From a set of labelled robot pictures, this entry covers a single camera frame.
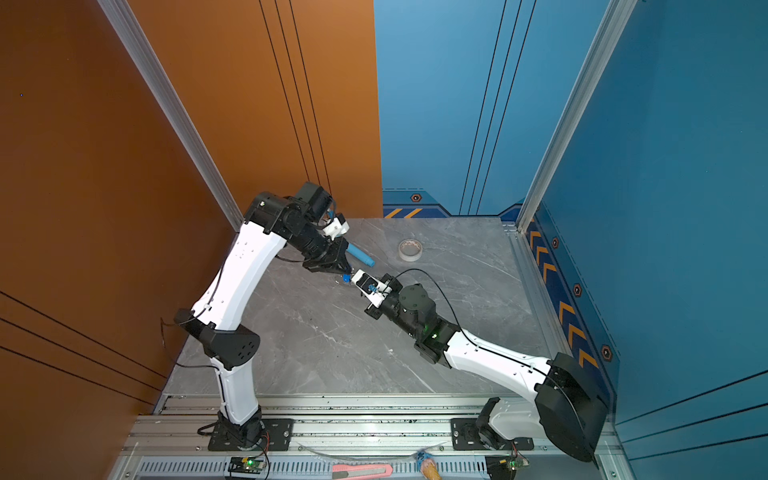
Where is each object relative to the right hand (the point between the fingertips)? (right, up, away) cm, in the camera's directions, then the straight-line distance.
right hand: (358, 275), depth 72 cm
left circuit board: (-27, -45, -1) cm, 53 cm away
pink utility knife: (+1, -45, -3) cm, 45 cm away
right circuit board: (+35, -46, -1) cm, 57 cm away
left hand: (-2, +2, -1) cm, 3 cm away
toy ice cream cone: (+16, -42, -5) cm, 46 cm away
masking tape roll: (+15, +6, +40) cm, 43 cm away
